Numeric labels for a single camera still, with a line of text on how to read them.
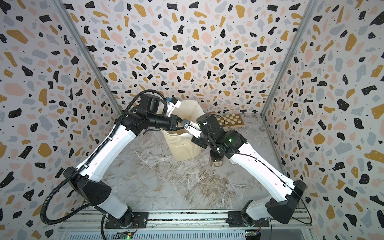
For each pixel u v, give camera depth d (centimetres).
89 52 86
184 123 57
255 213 62
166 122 61
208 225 73
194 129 57
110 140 46
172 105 64
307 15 74
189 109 91
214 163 89
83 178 41
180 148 80
